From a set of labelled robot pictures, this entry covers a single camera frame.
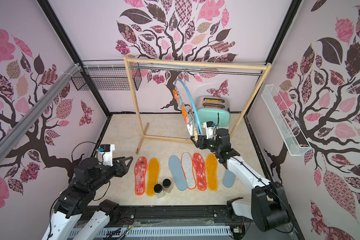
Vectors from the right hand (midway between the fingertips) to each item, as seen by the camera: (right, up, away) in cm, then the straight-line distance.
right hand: (193, 139), depth 81 cm
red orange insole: (+5, -18, +9) cm, 21 cm away
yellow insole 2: (-24, -20, +7) cm, 32 cm away
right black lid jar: (-14, -23, -7) cm, 28 cm away
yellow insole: (+12, -17, +11) cm, 23 cm away
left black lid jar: (-18, -25, -9) cm, 32 cm away
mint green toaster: (+17, +20, +19) cm, 32 cm away
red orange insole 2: (-32, -18, +9) cm, 38 cm away
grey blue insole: (-8, -23, +6) cm, 25 cm away
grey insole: (+22, -23, +4) cm, 32 cm away
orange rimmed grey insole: (-3, -18, +9) cm, 20 cm away
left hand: (-31, -9, -13) cm, 35 cm away
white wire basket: (+50, +7, -4) cm, 51 cm away
